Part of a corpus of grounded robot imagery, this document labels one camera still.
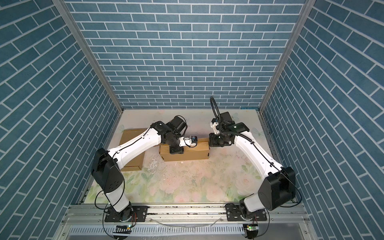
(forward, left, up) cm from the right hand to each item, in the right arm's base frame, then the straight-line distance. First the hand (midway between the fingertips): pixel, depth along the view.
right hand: (208, 141), depth 81 cm
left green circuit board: (-41, +39, -20) cm, 60 cm away
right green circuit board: (-35, -25, -23) cm, 48 cm away
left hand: (-2, +15, -5) cm, 16 cm away
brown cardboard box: (-4, +4, -4) cm, 7 cm away
